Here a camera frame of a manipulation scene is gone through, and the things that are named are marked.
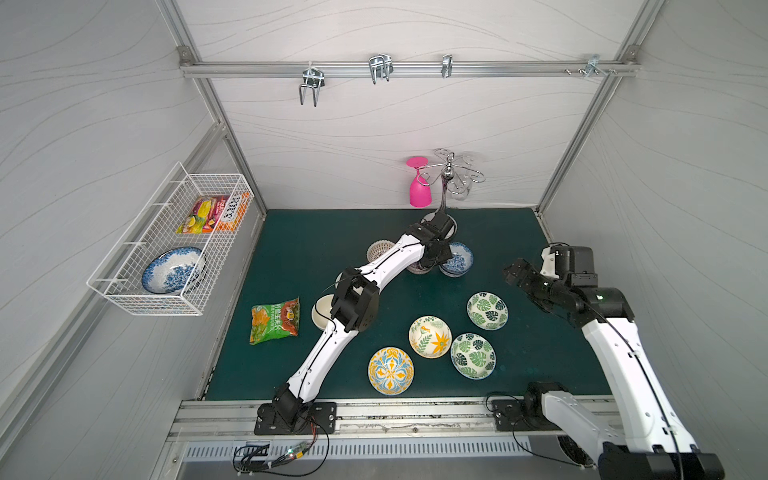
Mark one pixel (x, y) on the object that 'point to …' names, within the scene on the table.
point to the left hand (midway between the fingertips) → (449, 259)
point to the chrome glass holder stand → (452, 175)
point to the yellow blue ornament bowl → (391, 370)
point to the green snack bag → (273, 321)
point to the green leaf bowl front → (473, 356)
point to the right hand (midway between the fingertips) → (515, 277)
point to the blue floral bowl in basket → (173, 270)
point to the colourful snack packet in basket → (216, 213)
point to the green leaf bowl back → (487, 310)
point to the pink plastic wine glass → (420, 192)
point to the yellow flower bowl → (430, 336)
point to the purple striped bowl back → (416, 268)
